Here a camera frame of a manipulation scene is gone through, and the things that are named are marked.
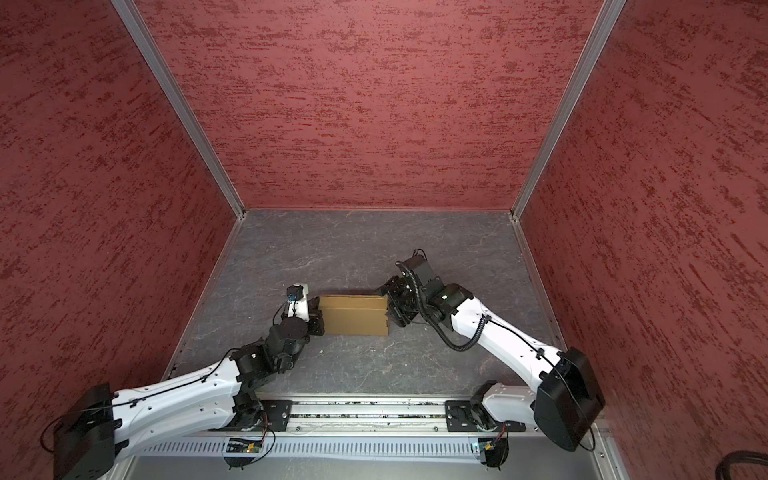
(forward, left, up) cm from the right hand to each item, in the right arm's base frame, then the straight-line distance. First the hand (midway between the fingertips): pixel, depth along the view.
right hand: (373, 307), depth 76 cm
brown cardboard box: (+1, +5, -6) cm, 8 cm away
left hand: (+3, +15, -4) cm, 16 cm away
